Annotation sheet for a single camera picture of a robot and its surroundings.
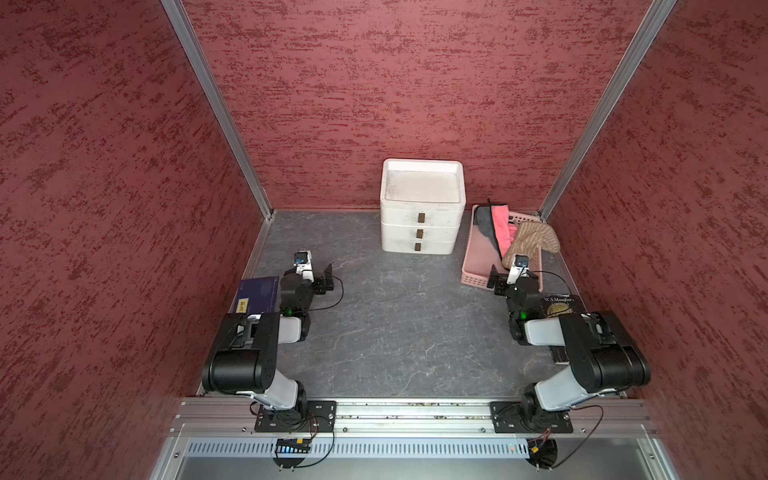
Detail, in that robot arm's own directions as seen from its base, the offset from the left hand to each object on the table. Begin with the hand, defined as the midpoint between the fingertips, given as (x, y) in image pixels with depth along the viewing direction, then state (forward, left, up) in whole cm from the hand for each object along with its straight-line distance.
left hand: (316, 269), depth 93 cm
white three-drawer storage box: (+15, -33, +16) cm, 40 cm away
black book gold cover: (-8, -79, -8) cm, 80 cm away
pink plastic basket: (+12, -57, -8) cm, 59 cm away
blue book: (-5, +20, -9) cm, 23 cm away
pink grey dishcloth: (+24, -63, -2) cm, 67 cm away
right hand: (+1, -61, 0) cm, 61 cm away
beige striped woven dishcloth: (+15, -73, 0) cm, 75 cm away
